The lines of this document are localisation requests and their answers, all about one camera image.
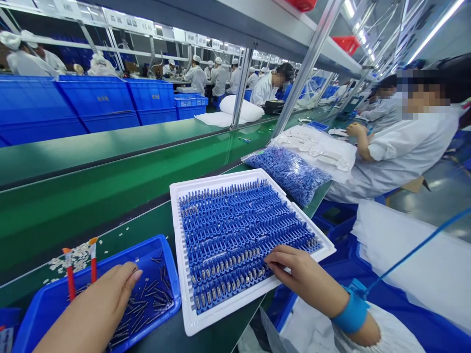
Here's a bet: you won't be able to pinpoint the person's right hand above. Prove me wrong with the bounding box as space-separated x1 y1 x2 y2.
264 244 346 318

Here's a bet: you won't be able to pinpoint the person's left hand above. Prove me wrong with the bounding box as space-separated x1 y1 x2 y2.
69 261 143 334

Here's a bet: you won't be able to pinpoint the rows of blue spring holders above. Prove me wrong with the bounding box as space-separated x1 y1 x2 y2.
178 177 321 317

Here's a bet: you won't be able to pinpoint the pile of small white parts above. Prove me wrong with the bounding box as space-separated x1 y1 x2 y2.
42 225 130 286

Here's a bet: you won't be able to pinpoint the blue crates under table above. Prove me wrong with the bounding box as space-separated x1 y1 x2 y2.
264 200 373 333

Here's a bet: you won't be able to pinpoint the blue plastic bin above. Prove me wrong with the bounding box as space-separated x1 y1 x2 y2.
12 234 182 353

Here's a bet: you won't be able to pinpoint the bag of blue plastic parts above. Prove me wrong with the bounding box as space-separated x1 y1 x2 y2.
240 144 334 209

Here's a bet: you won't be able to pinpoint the person's body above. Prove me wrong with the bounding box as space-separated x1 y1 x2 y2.
257 297 427 353

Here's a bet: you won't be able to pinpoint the white plastic tray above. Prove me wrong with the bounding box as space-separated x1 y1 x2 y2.
169 168 338 337

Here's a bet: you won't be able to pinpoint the green conveyor belt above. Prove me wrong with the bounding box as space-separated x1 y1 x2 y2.
0 108 354 287

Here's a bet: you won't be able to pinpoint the bag of white plastic parts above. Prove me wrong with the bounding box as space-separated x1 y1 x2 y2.
269 126 358 184

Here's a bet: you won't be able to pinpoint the black device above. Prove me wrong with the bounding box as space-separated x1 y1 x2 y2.
262 99 286 115

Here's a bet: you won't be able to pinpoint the stack of white foam sheets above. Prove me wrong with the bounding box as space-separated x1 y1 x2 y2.
193 111 266 129

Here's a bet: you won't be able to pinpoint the white foam roll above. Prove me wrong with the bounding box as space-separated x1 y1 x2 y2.
218 94 265 123

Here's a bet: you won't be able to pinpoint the small blue crate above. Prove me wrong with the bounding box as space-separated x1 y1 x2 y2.
173 93 209 121

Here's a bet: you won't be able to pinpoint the stack of large blue crates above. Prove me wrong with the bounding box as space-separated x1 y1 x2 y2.
0 75 178 148

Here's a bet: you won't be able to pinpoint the red plastic bin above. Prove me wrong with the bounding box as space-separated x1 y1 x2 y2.
331 35 362 56
282 0 318 12

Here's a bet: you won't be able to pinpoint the overhead shelf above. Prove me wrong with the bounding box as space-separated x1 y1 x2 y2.
84 0 376 80

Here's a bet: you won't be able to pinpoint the blue coiled wrist strap cord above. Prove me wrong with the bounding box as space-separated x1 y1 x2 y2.
367 205 471 295

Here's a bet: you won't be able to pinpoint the aluminium frame post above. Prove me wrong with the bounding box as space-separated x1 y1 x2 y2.
229 47 255 131
273 0 346 128

